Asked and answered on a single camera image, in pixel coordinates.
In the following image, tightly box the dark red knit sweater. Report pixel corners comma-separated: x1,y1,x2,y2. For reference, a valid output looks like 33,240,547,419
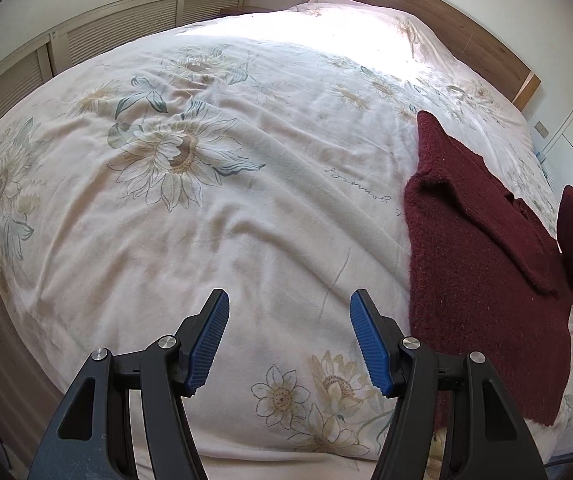
405,112,573,426

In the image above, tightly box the wooden headboard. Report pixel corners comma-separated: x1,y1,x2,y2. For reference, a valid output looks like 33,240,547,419
302,0,542,113

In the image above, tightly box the floral cream duvet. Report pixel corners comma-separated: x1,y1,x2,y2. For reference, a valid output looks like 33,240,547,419
0,0,559,479

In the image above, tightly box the right wall switch plate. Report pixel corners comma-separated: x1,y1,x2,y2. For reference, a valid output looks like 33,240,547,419
533,122,550,139

